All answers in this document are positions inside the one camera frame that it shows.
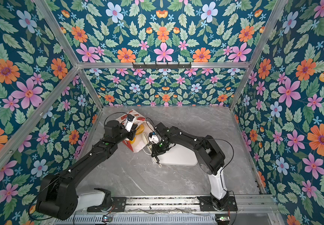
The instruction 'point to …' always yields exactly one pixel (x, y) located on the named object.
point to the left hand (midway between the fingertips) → (137, 121)
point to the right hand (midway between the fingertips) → (153, 153)
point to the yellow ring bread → (140, 129)
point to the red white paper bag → (141, 140)
